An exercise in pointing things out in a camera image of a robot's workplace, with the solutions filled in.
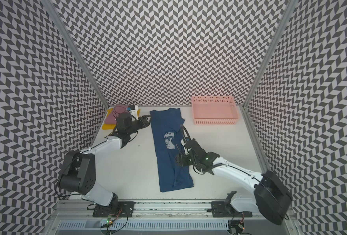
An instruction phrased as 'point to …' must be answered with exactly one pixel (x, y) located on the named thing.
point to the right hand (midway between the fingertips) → (180, 160)
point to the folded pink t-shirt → (111, 117)
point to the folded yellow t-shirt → (106, 126)
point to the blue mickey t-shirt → (166, 123)
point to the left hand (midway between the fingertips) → (150, 117)
